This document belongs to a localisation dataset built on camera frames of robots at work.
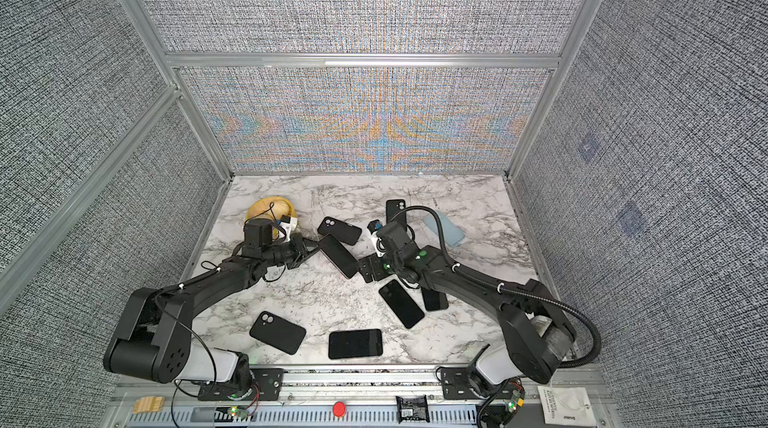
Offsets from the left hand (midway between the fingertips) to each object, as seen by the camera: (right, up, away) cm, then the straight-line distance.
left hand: (323, 246), depth 86 cm
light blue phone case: (+42, +2, +19) cm, 46 cm away
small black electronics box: (+24, -35, -18) cm, 46 cm away
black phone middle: (+23, -17, +2) cm, 29 cm away
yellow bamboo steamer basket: (-23, +10, +21) cm, 32 cm away
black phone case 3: (-12, -23, -4) cm, 26 cm away
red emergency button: (+7, -35, -17) cm, 40 cm away
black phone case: (+4, +2, +20) cm, 20 cm away
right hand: (+14, -4, -2) cm, 14 cm away
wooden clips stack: (-37, -34, -17) cm, 53 cm away
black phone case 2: (+22, +9, +23) cm, 33 cm away
